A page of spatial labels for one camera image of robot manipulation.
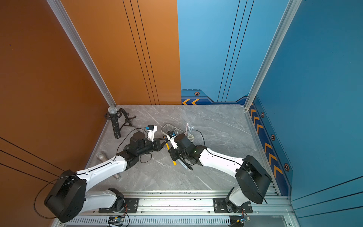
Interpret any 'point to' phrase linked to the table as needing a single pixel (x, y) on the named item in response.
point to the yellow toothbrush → (168, 148)
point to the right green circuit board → (244, 219)
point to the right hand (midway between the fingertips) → (169, 150)
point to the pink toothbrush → (186, 129)
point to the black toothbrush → (186, 164)
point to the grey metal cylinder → (101, 156)
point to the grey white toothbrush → (182, 163)
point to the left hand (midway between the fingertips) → (168, 139)
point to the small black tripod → (128, 122)
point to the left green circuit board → (116, 221)
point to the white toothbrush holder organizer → (166, 127)
